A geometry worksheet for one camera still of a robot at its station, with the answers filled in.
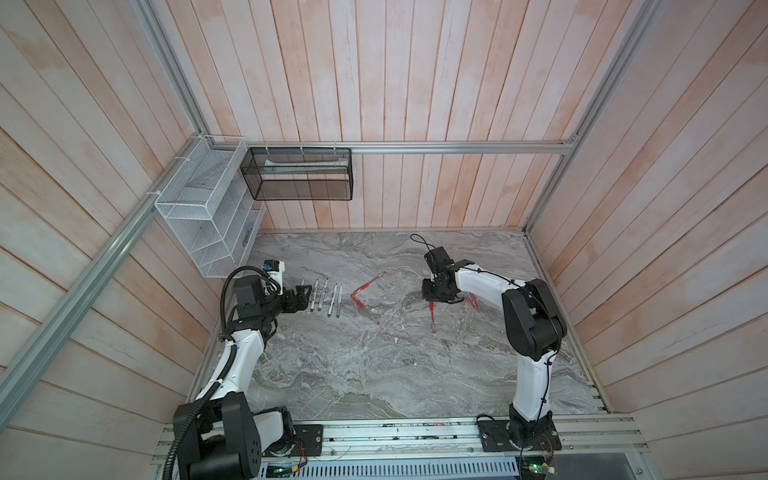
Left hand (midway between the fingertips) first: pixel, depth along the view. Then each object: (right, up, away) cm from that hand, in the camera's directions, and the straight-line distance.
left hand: (298, 292), depth 85 cm
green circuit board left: (0, -41, -15) cm, 44 cm away
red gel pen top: (+19, -1, +19) cm, 26 cm away
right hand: (+41, -2, +15) cm, 43 cm away
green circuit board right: (+61, -41, -14) cm, 75 cm away
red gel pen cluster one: (+42, -7, +13) cm, 44 cm away
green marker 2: (+10, -5, +15) cm, 19 cm away
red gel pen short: (+18, -6, +13) cm, 23 cm away
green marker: (+8, -5, +15) cm, 17 cm away
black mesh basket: (-6, +41, +22) cm, 47 cm away
